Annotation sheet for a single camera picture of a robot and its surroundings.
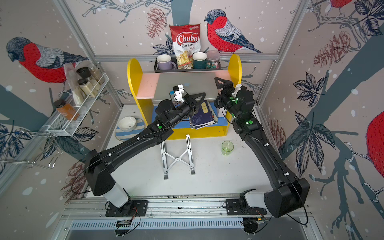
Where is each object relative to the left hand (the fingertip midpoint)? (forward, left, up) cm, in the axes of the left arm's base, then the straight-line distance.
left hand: (209, 91), depth 61 cm
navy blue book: (+11, +1, -29) cm, 31 cm away
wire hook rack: (-15, +64, -11) cm, 66 cm away
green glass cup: (-2, -14, -45) cm, 48 cm away
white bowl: (+15, +54, -43) cm, 71 cm away
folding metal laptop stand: (-12, +22, -46) cm, 52 cm away
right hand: (+7, -1, -1) cm, 7 cm away
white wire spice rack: (-6, +69, -15) cm, 71 cm away
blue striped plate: (+7, +56, -46) cm, 73 cm away
